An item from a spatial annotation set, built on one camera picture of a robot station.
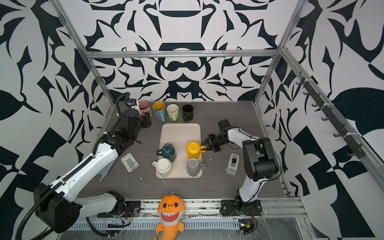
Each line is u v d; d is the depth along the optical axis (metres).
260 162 0.48
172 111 1.03
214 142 0.82
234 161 0.86
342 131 0.50
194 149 0.85
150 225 0.65
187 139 0.99
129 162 0.88
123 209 0.72
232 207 0.74
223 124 0.79
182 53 0.91
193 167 0.79
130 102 0.63
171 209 0.67
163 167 0.81
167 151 0.83
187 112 1.05
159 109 1.03
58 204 0.38
